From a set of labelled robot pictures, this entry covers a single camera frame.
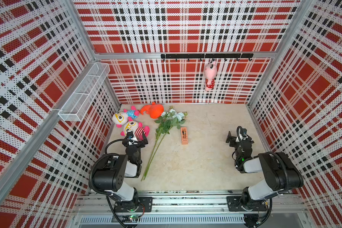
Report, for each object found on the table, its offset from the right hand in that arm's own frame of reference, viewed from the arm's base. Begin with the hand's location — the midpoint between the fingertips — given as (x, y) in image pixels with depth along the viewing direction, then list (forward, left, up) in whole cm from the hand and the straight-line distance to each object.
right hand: (238, 132), depth 91 cm
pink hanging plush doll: (+30, +18, +26) cm, 44 cm away
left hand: (-1, +65, +3) cm, 65 cm away
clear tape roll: (+2, +35, -4) cm, 36 cm away
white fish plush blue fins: (+15, +83, -3) cm, 85 cm away
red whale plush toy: (+22, +57, -2) cm, 61 cm away
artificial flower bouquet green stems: (+17, +47, -6) cm, 50 cm away
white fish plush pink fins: (+5, +69, -3) cm, 69 cm away
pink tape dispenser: (-3, +35, -6) cm, 36 cm away
